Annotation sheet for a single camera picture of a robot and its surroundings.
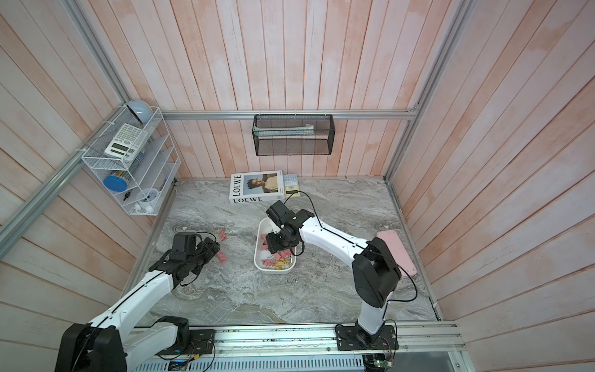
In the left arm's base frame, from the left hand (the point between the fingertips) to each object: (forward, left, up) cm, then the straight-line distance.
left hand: (214, 252), depth 88 cm
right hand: (+1, -23, +4) cm, 24 cm away
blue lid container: (+12, +30, +25) cm, 41 cm away
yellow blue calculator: (+39, -30, -4) cm, 49 cm away
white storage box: (-4, -20, -1) cm, 21 cm away
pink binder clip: (+10, 0, -5) cm, 11 cm away
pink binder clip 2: (0, -2, -4) cm, 4 cm away
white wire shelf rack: (+19, +22, +22) cm, 36 cm away
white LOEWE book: (+37, -12, -2) cm, 39 cm away
